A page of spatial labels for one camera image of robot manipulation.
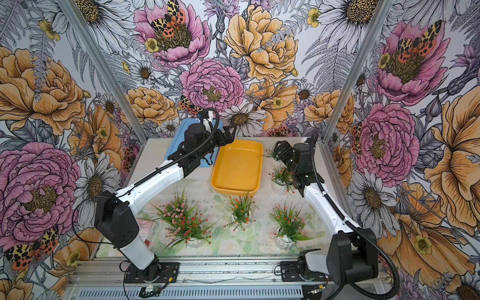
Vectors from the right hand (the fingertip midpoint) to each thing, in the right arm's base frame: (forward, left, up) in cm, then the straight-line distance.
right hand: (279, 151), depth 84 cm
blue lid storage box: (+18, +49, -6) cm, 52 cm away
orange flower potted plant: (-22, +17, -9) cm, 30 cm away
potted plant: (-4, -3, -17) cm, 17 cm away
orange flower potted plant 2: (-27, -2, -14) cm, 31 cm away
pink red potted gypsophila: (-26, +40, -9) cm, 49 cm away
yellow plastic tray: (+7, +19, -21) cm, 29 cm away
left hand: (+4, +21, +8) cm, 23 cm away
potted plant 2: (+9, -1, -17) cm, 19 cm away
